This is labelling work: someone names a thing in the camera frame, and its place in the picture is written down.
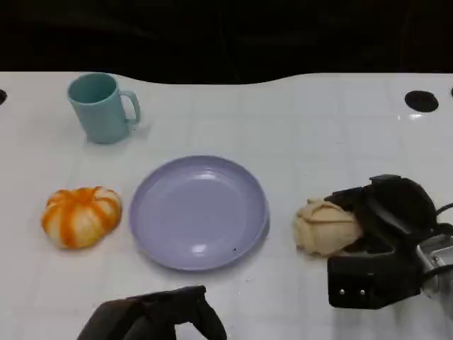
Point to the orange and white bread roll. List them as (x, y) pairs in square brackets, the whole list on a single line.
[(81, 219)]

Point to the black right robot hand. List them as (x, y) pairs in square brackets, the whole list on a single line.
[(396, 212)]

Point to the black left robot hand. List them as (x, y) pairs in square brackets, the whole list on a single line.
[(152, 318)]

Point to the lilac plate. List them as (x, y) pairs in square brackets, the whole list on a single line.
[(198, 216)]

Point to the pale green mug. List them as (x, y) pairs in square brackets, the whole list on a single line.
[(102, 117)]

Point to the beige towel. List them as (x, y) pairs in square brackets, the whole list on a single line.
[(325, 230)]

